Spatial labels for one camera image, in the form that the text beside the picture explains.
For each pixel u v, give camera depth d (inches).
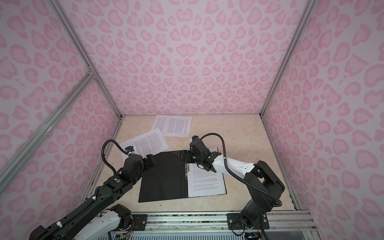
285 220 29.5
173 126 44.7
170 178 36.4
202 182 33.9
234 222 28.8
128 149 27.7
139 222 29.2
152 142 40.9
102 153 22.0
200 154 26.1
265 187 17.3
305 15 28.1
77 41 31.4
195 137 31.4
